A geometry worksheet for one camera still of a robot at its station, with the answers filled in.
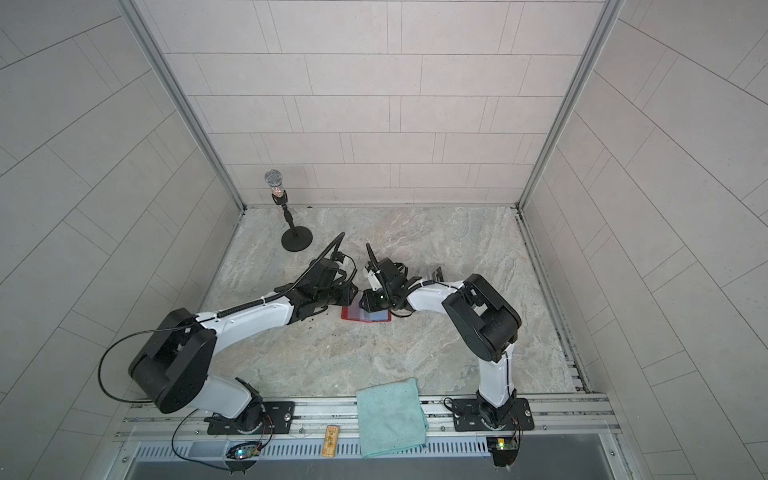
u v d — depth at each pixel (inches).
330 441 26.4
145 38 29.2
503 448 26.8
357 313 33.7
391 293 28.3
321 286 26.7
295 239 41.4
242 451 25.4
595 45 29.7
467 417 27.9
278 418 27.9
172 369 16.6
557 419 28.5
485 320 19.0
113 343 16.0
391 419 27.7
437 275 36.2
